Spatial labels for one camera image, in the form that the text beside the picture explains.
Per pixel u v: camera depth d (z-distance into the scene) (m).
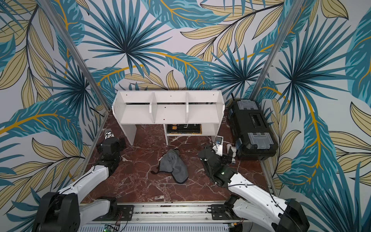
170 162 0.85
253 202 0.47
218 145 0.64
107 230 0.70
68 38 0.79
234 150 0.98
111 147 0.64
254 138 0.82
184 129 0.90
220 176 0.56
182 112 0.86
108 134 0.72
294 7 0.69
